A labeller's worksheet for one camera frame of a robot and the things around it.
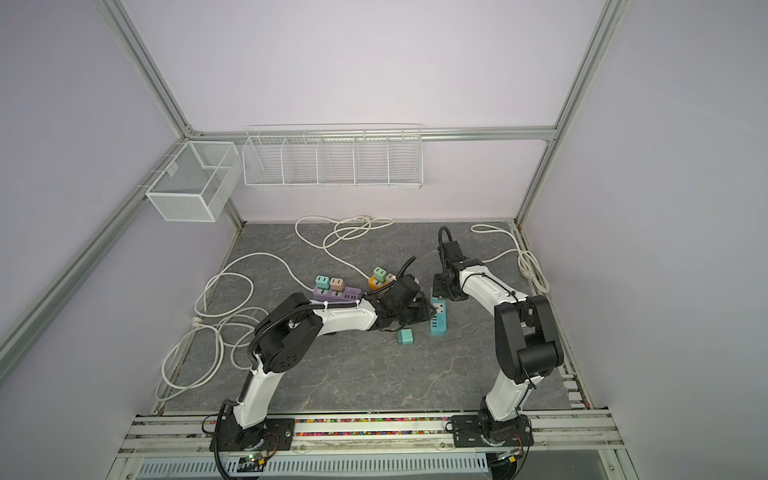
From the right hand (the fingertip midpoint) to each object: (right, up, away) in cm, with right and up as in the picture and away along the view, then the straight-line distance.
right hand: (446, 291), depth 95 cm
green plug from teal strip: (-13, -12, -6) cm, 19 cm away
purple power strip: (-32, -1, +2) cm, 32 cm away
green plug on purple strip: (-40, +3, 0) cm, 40 cm away
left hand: (-4, -7, -4) cm, 9 cm away
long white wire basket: (-37, +45, +4) cm, 58 cm away
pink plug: (-18, +4, +2) cm, 19 cm away
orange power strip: (-24, +1, +5) cm, 24 cm away
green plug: (-21, +5, +2) cm, 22 cm away
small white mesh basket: (-83, +36, +4) cm, 90 cm away
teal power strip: (-3, -10, -5) cm, 12 cm away
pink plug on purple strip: (-35, +2, -1) cm, 35 cm away
